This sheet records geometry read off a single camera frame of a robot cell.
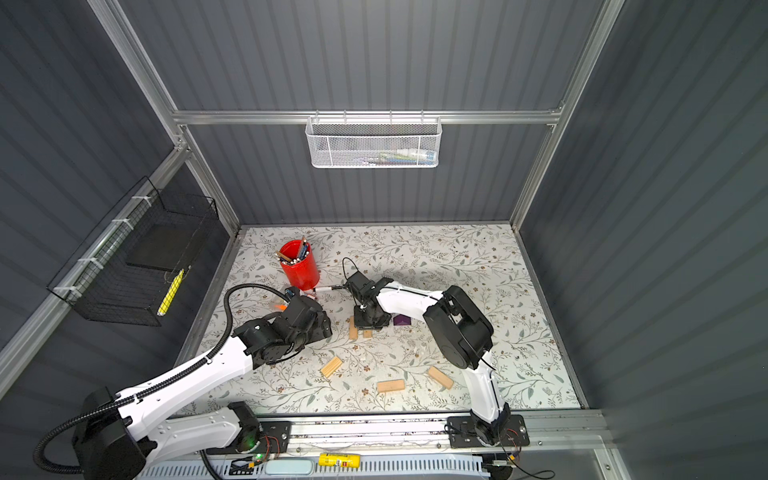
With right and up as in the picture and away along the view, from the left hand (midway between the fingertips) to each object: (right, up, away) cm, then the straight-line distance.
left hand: (321, 325), depth 80 cm
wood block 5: (+12, -5, +10) cm, 16 cm away
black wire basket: (-45, +15, -8) cm, 48 cm away
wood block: (+1, -14, +4) cm, 14 cm away
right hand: (+11, -4, +13) cm, 17 cm away
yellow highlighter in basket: (-32, +10, -12) cm, 36 cm away
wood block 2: (+7, -4, +10) cm, 13 cm away
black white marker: (-3, +8, +21) cm, 23 cm away
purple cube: (+22, -1, +11) cm, 25 cm away
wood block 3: (+19, -17, 0) cm, 25 cm away
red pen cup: (-9, +16, +10) cm, 21 cm away
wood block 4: (+33, -15, +2) cm, 36 cm away
